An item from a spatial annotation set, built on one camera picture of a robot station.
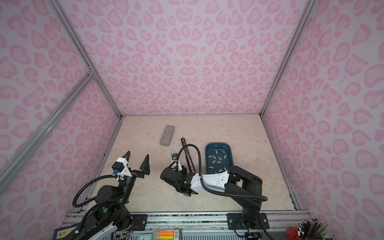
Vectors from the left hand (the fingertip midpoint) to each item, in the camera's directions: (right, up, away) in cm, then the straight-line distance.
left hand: (137, 152), depth 66 cm
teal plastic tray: (+40, -8, +29) cm, 50 cm away
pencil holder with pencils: (+74, -31, -5) cm, 80 cm away
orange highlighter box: (+15, -38, +3) cm, 41 cm away
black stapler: (+20, -7, +28) cm, 36 cm away
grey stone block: (+5, +6, +40) cm, 41 cm away
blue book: (-36, -38, +3) cm, 52 cm away
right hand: (+13, -11, +17) cm, 24 cm away
